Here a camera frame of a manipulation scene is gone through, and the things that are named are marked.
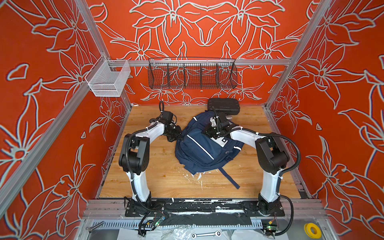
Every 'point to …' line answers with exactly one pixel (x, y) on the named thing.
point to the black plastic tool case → (226, 106)
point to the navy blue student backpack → (197, 152)
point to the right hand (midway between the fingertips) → (199, 130)
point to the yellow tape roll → (307, 227)
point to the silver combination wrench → (217, 233)
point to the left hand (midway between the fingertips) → (182, 135)
